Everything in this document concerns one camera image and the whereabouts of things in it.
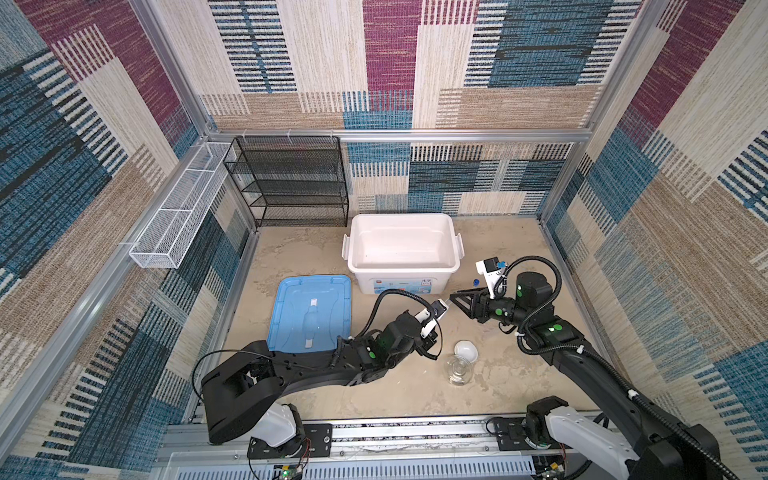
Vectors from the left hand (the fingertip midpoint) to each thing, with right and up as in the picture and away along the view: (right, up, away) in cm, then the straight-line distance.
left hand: (435, 312), depth 78 cm
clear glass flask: (+6, -15, +1) cm, 16 cm away
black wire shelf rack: (-48, +41, +33) cm, 71 cm away
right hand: (+5, +3, -2) cm, 6 cm away
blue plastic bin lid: (-37, -4, +18) cm, 41 cm away
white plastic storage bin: (-7, +16, +33) cm, 37 cm away
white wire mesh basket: (-79, +18, +13) cm, 82 cm away
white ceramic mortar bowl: (+10, -13, +9) cm, 18 cm away
